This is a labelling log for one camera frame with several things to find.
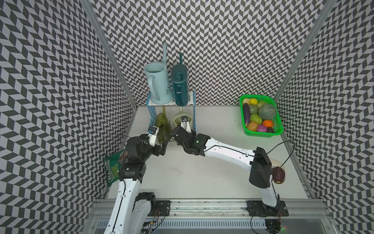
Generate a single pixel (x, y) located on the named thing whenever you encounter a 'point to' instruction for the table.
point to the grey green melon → (267, 111)
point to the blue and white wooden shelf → (192, 101)
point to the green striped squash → (254, 117)
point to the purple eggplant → (246, 113)
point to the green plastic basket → (278, 126)
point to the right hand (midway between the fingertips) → (184, 132)
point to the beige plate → (275, 163)
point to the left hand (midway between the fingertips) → (158, 138)
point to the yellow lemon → (253, 101)
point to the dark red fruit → (278, 175)
